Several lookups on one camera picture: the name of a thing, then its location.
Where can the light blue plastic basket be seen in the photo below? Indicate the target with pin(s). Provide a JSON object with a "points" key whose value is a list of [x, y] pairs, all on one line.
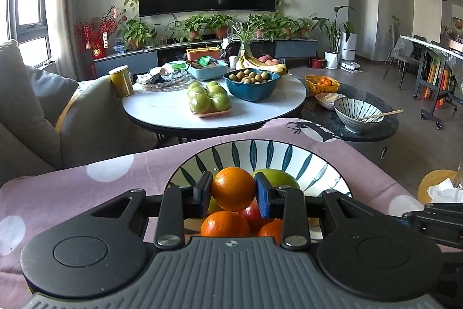
{"points": [[208, 72]]}

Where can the grey sofa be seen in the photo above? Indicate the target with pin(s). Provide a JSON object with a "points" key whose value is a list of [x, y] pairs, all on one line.
{"points": [[21, 121]]}

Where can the large orange tangerine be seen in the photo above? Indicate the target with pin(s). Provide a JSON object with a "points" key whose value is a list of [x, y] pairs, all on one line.
{"points": [[224, 225]]}

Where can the grey television cabinet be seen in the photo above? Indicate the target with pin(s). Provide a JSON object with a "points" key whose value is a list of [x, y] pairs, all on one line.
{"points": [[144, 59]]}

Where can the tall plant white pot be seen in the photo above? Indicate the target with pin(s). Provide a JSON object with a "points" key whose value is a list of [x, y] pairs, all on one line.
{"points": [[334, 37]]}

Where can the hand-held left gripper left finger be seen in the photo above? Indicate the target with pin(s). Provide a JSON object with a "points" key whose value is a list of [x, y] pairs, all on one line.
{"points": [[205, 191]]}

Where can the beige curtain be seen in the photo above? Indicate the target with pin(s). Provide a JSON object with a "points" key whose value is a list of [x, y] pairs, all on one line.
{"points": [[61, 5]]}

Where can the bunch of bananas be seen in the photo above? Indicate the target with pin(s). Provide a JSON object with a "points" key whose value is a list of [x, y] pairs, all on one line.
{"points": [[256, 63]]}

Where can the smooth round orange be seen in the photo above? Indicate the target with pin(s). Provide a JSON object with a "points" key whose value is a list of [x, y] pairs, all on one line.
{"points": [[233, 189]]}

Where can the small striped deep bowl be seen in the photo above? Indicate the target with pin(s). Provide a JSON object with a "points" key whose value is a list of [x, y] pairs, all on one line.
{"points": [[356, 121]]}

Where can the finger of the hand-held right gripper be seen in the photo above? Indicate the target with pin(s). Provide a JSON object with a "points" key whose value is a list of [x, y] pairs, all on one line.
{"points": [[445, 207], [430, 224]]}

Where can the pink shallow dish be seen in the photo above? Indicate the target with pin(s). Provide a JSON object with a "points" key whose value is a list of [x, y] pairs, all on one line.
{"points": [[325, 100]]}

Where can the grey dining chair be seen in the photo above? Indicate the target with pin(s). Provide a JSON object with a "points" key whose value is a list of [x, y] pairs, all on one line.
{"points": [[401, 56]]}

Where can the yellow tin can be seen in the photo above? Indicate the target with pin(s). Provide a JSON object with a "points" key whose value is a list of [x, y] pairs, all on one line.
{"points": [[121, 82]]}

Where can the robot vacuum with dock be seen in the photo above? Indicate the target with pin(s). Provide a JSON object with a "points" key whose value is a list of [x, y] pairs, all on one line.
{"points": [[349, 46]]}

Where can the marble dining table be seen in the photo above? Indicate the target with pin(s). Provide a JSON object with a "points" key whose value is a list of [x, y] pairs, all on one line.
{"points": [[427, 43]]}

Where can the pink peaches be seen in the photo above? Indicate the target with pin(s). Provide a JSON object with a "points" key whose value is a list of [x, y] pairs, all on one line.
{"points": [[267, 59]]}

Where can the orange plastic box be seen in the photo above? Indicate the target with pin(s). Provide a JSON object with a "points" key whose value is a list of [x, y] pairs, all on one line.
{"points": [[202, 53]]}

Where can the red apple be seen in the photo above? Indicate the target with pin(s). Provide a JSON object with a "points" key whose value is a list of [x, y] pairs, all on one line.
{"points": [[253, 214]]}

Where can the spider plant in vase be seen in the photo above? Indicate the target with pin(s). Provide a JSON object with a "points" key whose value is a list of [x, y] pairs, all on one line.
{"points": [[243, 37]]}

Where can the rolling rack coloured boards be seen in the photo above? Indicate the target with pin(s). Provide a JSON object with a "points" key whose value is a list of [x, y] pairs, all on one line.
{"points": [[439, 84]]}

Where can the wooden spoon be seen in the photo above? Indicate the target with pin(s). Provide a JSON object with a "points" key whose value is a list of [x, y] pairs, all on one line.
{"points": [[387, 113]]}

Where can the pack of green apples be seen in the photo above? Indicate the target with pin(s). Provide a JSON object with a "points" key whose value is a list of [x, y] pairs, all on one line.
{"points": [[209, 99]]}

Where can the green apple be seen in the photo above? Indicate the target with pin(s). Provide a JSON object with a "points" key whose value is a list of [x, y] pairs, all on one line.
{"points": [[213, 207], [278, 178]]}

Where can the small orange tangerine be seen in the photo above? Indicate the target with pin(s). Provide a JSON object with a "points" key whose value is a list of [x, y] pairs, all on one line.
{"points": [[271, 230]]}

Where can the potted green plant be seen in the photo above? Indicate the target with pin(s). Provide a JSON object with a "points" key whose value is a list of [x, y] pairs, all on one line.
{"points": [[220, 25], [305, 27], [287, 25], [260, 25]]}

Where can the dark round side table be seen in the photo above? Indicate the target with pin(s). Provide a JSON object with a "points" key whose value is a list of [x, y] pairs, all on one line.
{"points": [[376, 139]]}

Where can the pile of basket tangerines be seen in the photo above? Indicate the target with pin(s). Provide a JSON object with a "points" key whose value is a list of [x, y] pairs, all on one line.
{"points": [[323, 81]]}

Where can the bushy potted plant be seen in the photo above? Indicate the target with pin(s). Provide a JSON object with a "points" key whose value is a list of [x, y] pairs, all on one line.
{"points": [[135, 34]]}

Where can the small red pot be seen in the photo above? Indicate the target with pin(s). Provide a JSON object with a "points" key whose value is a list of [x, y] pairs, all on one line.
{"points": [[318, 63]]}

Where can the yellow plastic basket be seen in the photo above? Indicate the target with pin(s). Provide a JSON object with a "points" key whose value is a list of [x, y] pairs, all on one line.
{"points": [[322, 89]]}

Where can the white round table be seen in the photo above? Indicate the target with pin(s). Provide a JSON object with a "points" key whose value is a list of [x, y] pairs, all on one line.
{"points": [[162, 110]]}

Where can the white tissue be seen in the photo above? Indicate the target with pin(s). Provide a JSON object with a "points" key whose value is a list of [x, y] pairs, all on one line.
{"points": [[443, 191]]}

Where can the dark blue bowl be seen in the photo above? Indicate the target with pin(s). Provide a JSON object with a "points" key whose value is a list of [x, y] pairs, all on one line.
{"points": [[251, 91]]}

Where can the dark grey throw pillow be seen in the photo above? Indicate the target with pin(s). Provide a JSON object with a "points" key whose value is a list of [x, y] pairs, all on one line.
{"points": [[47, 92]]}

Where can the glass plate with snacks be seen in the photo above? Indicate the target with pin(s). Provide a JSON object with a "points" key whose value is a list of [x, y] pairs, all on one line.
{"points": [[162, 78]]}

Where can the striped white bowl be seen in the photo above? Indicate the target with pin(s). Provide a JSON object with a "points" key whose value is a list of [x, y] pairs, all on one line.
{"points": [[231, 153]]}

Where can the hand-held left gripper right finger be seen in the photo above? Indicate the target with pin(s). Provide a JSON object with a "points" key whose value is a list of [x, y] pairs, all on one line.
{"points": [[262, 198]]}

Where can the pink dotted tablecloth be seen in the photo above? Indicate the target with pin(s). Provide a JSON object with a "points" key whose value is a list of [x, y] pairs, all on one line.
{"points": [[108, 186]]}

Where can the pile of small kiwis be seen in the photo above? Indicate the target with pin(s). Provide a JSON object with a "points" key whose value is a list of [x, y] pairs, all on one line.
{"points": [[251, 75]]}

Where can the red festive branch arrangement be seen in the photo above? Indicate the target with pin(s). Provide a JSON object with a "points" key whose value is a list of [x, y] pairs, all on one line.
{"points": [[97, 37]]}

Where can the potted plant orange pot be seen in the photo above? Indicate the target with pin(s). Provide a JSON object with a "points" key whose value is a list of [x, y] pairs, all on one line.
{"points": [[193, 27]]}

